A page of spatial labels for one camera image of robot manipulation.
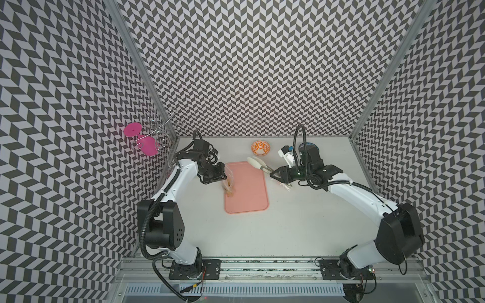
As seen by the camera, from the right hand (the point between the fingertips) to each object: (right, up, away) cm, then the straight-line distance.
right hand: (273, 177), depth 80 cm
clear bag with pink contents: (-20, -3, +4) cm, 21 cm away
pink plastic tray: (-10, -8, +17) cm, 22 cm away
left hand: (-21, -1, +4) cm, 21 cm away
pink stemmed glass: (-60, +15, +10) cm, 63 cm away
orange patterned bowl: (-4, +14, +31) cm, 34 cm away
